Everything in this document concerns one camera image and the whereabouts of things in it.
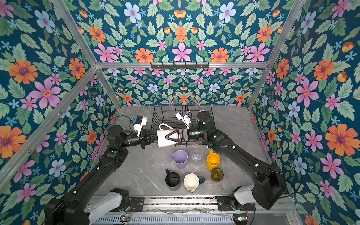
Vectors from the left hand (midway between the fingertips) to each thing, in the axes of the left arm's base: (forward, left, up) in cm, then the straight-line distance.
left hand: (160, 134), depth 64 cm
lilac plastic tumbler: (-1, -7, -26) cm, 27 cm away
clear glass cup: (0, -17, -29) cm, 34 cm away
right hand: (-1, -4, -1) cm, 4 cm away
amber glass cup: (-11, -29, -31) cm, 44 cm away
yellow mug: (-2, -28, -31) cm, 42 cm away
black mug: (-12, -2, -32) cm, 34 cm away
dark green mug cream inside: (-14, -14, -31) cm, 36 cm away
